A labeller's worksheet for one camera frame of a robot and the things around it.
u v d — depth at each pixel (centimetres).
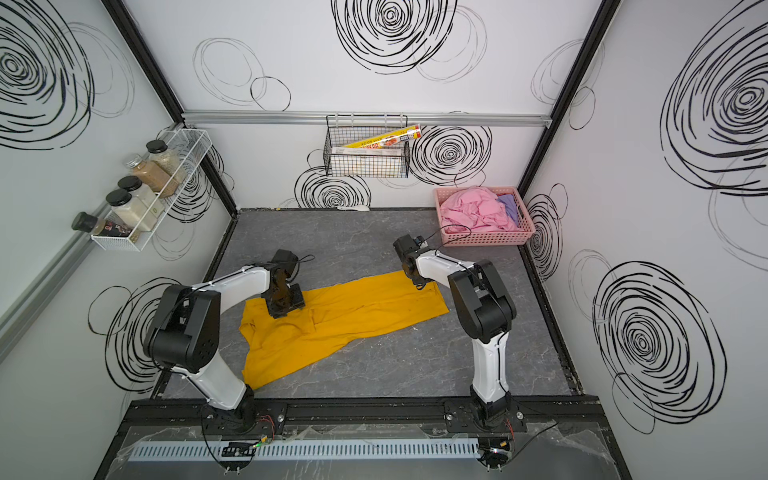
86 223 59
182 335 47
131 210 65
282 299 79
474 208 108
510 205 115
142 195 68
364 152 89
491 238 105
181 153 80
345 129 94
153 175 72
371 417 76
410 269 74
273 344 85
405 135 87
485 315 53
